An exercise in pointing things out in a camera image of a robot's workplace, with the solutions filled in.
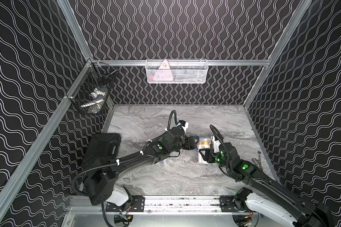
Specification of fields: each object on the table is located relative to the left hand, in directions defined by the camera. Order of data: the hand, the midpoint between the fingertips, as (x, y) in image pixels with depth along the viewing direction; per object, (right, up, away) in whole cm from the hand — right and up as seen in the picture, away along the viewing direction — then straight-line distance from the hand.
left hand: (196, 137), depth 75 cm
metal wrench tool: (+41, -17, +13) cm, 46 cm away
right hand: (+5, -7, +4) cm, 10 cm away
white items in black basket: (-59, +22, +11) cm, 64 cm away
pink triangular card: (-18, +39, +14) cm, 45 cm away
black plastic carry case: (-57, -9, +15) cm, 59 cm away
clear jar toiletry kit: (+4, -4, +3) cm, 6 cm away
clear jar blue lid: (-18, -17, +11) cm, 27 cm away
